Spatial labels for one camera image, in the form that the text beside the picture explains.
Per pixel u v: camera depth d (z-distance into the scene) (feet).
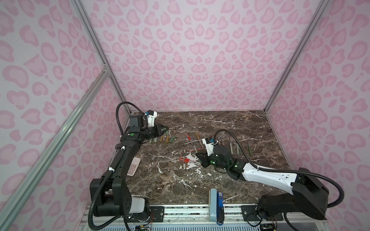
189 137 3.40
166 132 2.62
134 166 2.94
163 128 2.60
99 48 2.71
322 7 2.28
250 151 3.13
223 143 3.30
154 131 2.35
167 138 3.39
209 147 2.34
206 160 2.31
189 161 3.04
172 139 3.39
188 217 2.39
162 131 2.57
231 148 3.21
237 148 3.18
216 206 2.36
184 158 3.05
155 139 3.36
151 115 2.42
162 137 3.39
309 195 1.36
